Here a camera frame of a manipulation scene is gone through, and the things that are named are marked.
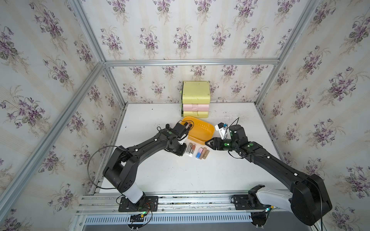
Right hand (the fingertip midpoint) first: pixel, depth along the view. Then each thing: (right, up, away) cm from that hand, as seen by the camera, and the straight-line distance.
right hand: (209, 143), depth 80 cm
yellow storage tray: (-2, +4, +23) cm, 24 cm away
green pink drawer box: (-7, +27, +15) cm, 31 cm away
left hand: (-15, -7, +6) cm, 18 cm away
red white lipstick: (-9, -5, +13) cm, 17 cm away
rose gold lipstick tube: (-3, -9, +10) cm, 14 cm away
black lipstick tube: (-13, +8, +24) cm, 29 cm away
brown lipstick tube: (0, -9, +11) cm, 14 cm away
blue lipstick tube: (-5, -9, +10) cm, 14 cm away
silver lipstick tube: (-11, -6, +13) cm, 18 cm away
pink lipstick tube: (-10, +9, +24) cm, 28 cm away
